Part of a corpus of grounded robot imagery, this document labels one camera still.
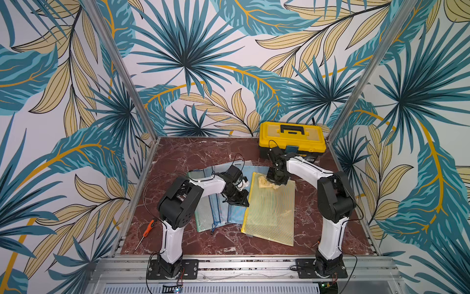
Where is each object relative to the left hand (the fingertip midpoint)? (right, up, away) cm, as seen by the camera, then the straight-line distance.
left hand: (248, 206), depth 89 cm
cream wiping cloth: (+9, +11, +3) cm, 14 cm away
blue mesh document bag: (-5, -4, 0) cm, 7 cm away
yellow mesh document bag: (+11, -3, 0) cm, 11 cm away
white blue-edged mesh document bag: (-14, -1, +1) cm, 14 cm away
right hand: (+13, +12, +8) cm, 19 cm away
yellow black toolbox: (+33, +34, +9) cm, 48 cm away
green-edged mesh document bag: (-20, -3, -2) cm, 20 cm away
